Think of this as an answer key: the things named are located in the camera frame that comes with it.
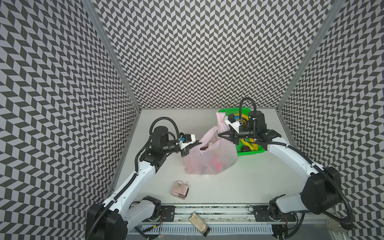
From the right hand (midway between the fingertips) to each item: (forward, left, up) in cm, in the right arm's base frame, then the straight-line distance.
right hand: (219, 137), depth 75 cm
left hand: (-4, +10, +3) cm, 11 cm away
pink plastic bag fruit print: (-6, +2, -7) cm, 9 cm away
